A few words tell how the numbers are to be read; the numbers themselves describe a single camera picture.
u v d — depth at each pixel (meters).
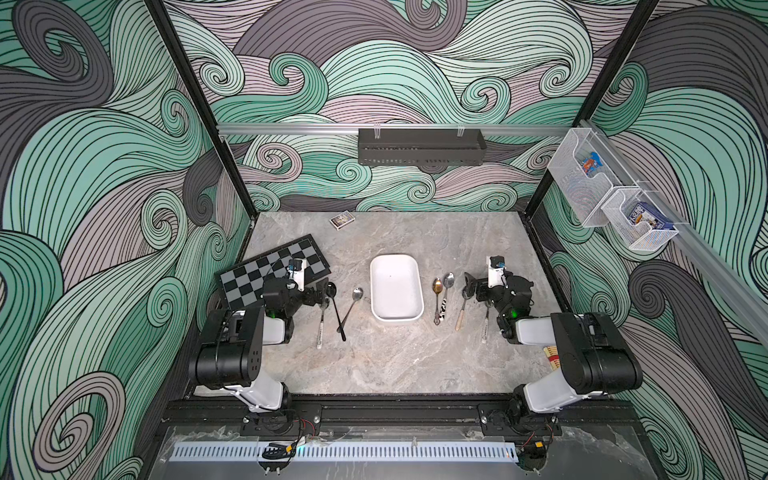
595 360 0.44
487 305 0.93
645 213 0.66
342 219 1.18
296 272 0.80
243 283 0.95
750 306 0.50
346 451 0.70
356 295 0.95
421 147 0.97
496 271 0.80
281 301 0.73
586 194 0.83
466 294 0.88
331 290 0.97
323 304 0.92
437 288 0.98
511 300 0.71
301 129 1.72
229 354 0.44
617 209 0.69
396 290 0.93
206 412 0.74
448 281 0.98
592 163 0.83
